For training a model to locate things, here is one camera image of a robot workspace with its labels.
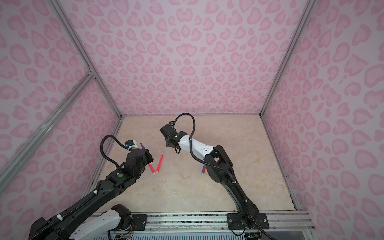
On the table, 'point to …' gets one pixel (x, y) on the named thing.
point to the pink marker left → (152, 168)
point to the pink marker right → (159, 163)
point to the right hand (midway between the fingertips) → (172, 138)
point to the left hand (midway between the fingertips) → (149, 148)
